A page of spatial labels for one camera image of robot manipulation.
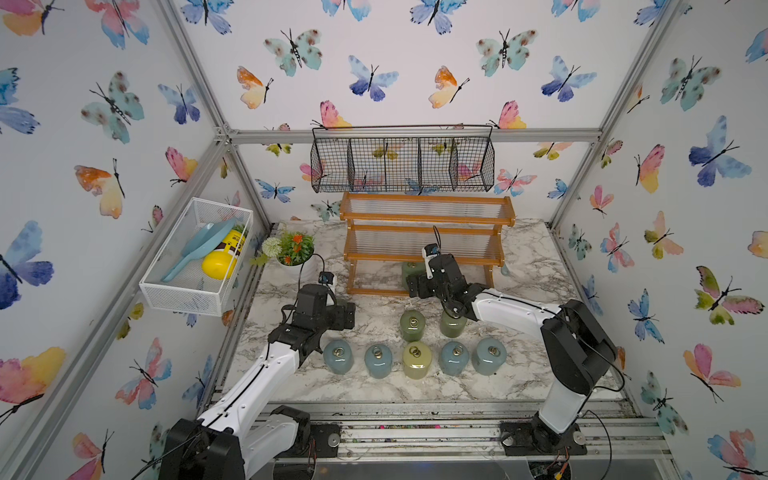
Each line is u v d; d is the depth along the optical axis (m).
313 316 0.62
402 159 0.98
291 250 0.94
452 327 0.87
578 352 0.47
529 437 0.72
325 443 0.72
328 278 0.74
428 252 0.81
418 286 0.81
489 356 0.79
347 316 0.76
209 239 0.68
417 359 0.79
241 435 0.42
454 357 0.80
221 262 0.70
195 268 0.69
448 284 0.70
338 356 0.80
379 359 0.79
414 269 0.95
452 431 0.76
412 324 0.85
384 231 1.19
